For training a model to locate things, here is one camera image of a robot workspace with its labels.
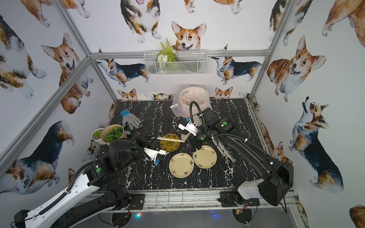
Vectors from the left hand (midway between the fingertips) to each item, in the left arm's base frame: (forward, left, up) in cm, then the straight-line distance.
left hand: (155, 130), depth 66 cm
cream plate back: (+13, -12, -30) cm, 35 cm away
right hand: (-6, -13, -5) cm, 15 cm away
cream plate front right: (-2, -25, -29) cm, 38 cm away
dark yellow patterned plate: (+7, -3, -31) cm, 32 cm away
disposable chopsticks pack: (-3, -6, -3) cm, 8 cm away
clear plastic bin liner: (+23, -8, -11) cm, 27 cm away
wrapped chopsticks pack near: (+7, -36, -31) cm, 48 cm away
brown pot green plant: (+11, +31, -19) cm, 39 cm away
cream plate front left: (-7, -11, -29) cm, 32 cm away
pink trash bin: (+35, -23, -12) cm, 43 cm away
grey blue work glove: (+27, +25, -30) cm, 47 cm away
